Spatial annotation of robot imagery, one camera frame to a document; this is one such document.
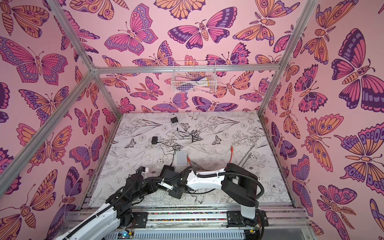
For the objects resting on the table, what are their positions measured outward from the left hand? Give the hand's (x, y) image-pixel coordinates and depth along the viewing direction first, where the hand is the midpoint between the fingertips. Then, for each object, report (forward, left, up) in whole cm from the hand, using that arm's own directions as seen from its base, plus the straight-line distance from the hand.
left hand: (161, 181), depth 84 cm
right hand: (-3, -7, -1) cm, 8 cm away
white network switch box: (+16, -10, -1) cm, 19 cm away
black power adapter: (+29, +9, -1) cm, 30 cm away
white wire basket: (+57, -19, +30) cm, 67 cm away
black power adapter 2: (+33, -19, -2) cm, 39 cm away
